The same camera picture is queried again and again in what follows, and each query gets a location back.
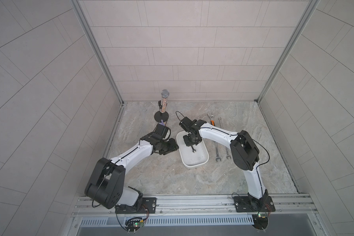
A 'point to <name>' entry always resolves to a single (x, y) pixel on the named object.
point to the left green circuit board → (133, 224)
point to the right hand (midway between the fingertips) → (188, 142)
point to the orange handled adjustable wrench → (212, 122)
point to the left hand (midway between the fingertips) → (178, 146)
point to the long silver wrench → (218, 158)
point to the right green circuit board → (260, 221)
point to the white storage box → (188, 158)
